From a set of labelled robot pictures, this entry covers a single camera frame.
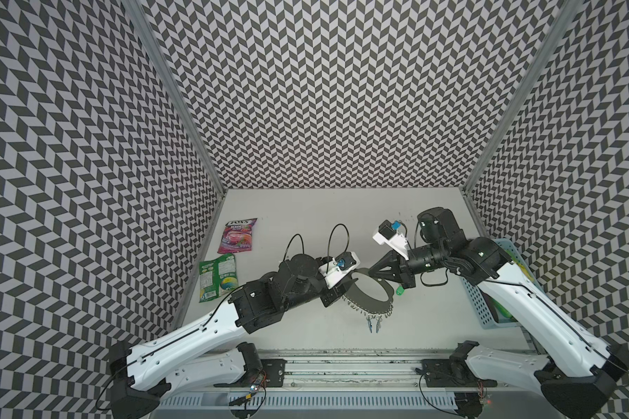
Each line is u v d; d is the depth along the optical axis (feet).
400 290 2.92
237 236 3.25
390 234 1.80
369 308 2.18
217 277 2.92
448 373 2.17
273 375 2.37
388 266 1.90
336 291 1.80
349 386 2.37
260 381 2.28
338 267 1.71
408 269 1.80
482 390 2.30
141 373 1.28
